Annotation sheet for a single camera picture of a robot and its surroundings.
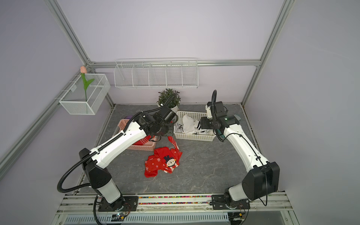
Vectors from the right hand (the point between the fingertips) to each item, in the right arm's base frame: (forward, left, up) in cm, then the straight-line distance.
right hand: (204, 121), depth 82 cm
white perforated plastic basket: (-1, -2, -15) cm, 16 cm away
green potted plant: (+20, +20, -5) cm, 29 cm away
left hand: (-8, +20, +2) cm, 22 cm away
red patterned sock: (-17, +29, -19) cm, 39 cm away
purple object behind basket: (+21, +58, -22) cm, 65 cm away
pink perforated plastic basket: (-9, +34, -13) cm, 37 cm away
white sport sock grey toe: (+6, +3, -14) cm, 16 cm away
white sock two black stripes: (+9, +9, -13) cm, 19 cm away
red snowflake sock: (-11, +17, -20) cm, 28 cm away
